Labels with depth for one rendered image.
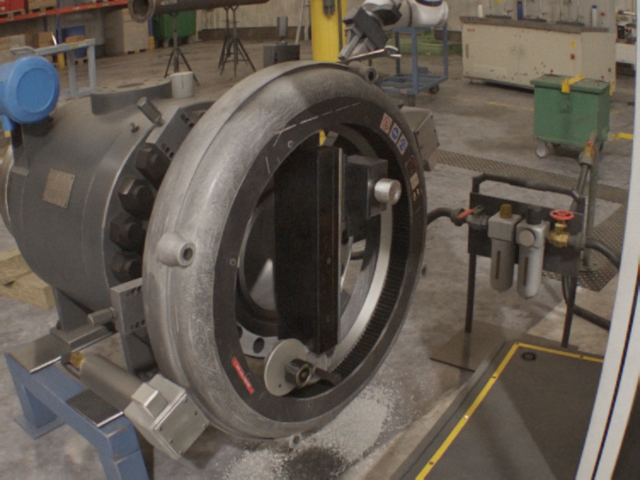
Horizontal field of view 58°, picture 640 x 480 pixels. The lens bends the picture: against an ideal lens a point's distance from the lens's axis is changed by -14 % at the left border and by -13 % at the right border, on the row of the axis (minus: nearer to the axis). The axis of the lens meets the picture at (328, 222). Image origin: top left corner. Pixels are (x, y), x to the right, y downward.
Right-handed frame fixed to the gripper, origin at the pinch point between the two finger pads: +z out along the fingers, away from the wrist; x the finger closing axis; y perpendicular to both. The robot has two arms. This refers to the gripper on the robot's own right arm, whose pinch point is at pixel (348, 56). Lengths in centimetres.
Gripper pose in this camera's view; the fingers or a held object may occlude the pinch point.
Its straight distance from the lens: 171.2
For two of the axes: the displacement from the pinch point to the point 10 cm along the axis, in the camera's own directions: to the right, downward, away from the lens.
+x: -6.2, -5.6, -5.6
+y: -6.5, -0.4, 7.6
